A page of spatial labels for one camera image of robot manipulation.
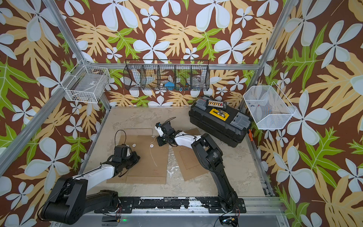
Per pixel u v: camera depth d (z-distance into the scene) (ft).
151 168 2.90
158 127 2.92
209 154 1.84
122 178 2.49
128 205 2.41
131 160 2.56
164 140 2.83
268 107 2.76
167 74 3.21
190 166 2.91
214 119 2.99
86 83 2.79
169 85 3.07
